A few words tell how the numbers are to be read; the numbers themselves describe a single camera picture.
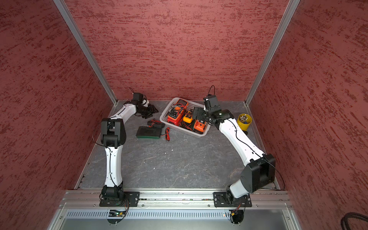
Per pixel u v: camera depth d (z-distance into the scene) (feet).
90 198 2.49
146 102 3.18
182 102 3.25
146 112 3.13
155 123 3.27
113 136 2.04
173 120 3.16
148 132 3.23
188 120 3.29
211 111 1.97
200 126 3.11
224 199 2.43
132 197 2.43
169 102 3.49
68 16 2.43
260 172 1.35
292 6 2.33
